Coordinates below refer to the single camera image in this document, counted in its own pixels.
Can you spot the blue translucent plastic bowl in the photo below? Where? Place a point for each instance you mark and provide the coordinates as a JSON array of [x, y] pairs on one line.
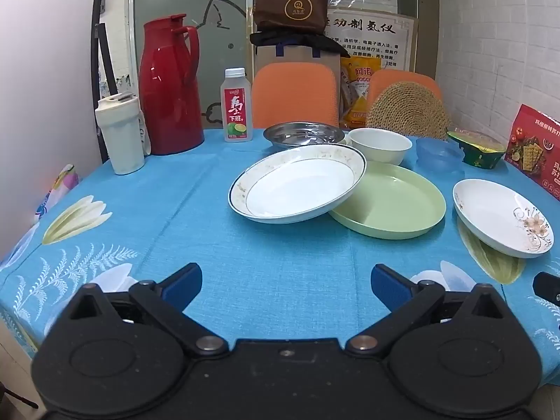
[[439, 155]]

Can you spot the yellow snack bag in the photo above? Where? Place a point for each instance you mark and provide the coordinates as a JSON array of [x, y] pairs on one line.
[[356, 92]]

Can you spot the red cracker box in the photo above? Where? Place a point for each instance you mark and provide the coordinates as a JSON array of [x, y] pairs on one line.
[[536, 148]]

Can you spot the blue floral tablecloth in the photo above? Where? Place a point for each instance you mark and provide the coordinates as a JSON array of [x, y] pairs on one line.
[[175, 218]]

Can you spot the green instant noodle cup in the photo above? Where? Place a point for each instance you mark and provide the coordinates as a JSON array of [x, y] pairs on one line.
[[479, 153]]

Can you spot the black cloth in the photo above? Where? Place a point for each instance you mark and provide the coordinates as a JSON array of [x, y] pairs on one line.
[[302, 39]]

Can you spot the brown bag with gold emblem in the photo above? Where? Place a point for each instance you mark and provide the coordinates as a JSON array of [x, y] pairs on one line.
[[271, 8]]

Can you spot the light green plate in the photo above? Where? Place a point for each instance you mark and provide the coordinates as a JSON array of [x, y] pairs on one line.
[[393, 201]]

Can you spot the juice bottle with red label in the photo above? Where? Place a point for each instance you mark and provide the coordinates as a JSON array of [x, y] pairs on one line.
[[236, 109]]

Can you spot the framed wall poster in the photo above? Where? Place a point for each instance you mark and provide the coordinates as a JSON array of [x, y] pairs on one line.
[[372, 39]]

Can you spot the round woven straw cushion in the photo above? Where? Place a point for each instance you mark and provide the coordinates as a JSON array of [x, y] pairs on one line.
[[407, 111]]

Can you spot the black stand pole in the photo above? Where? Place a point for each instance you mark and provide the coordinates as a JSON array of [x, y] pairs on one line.
[[99, 17]]

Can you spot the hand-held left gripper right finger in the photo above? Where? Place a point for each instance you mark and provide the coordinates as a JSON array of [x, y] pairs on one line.
[[389, 284]]

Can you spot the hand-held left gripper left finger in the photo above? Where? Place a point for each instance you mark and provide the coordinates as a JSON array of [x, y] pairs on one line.
[[183, 284]]

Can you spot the red thermos jug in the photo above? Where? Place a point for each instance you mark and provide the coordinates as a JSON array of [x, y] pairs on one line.
[[168, 96]]

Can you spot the white tumbler cup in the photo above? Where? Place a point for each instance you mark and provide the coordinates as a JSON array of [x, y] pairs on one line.
[[120, 140]]

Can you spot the pink floral cloth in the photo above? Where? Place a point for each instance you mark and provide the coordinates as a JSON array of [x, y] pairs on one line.
[[59, 183]]

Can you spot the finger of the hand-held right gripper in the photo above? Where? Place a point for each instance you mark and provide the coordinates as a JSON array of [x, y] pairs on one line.
[[547, 288]]

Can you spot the white ceramic bowl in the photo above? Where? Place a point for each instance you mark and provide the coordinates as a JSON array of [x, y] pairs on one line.
[[380, 148]]

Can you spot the orange chair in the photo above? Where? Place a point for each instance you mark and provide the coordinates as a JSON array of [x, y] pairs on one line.
[[295, 96], [385, 79]]

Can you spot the white plate with flower print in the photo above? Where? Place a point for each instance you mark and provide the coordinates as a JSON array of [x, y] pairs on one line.
[[494, 210]]

